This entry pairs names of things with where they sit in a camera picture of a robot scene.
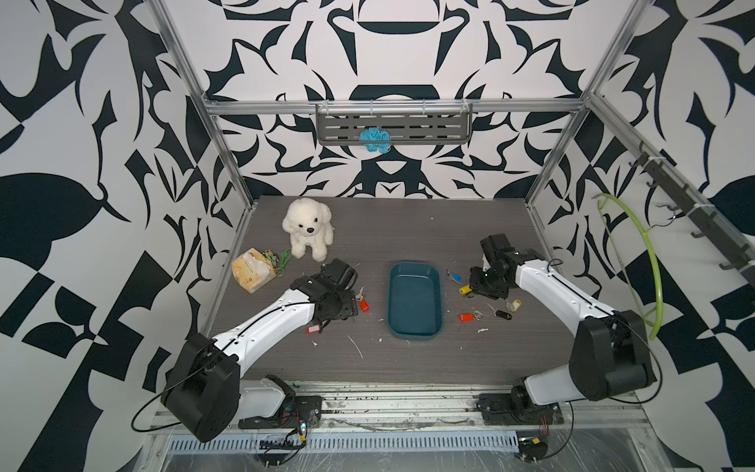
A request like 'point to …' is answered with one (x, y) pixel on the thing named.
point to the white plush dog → (310, 224)
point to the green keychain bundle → (286, 256)
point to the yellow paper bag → (253, 269)
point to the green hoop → (626, 276)
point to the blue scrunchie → (376, 139)
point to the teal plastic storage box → (415, 306)
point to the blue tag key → (456, 276)
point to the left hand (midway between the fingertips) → (342, 303)
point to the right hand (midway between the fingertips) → (475, 284)
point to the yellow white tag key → (515, 305)
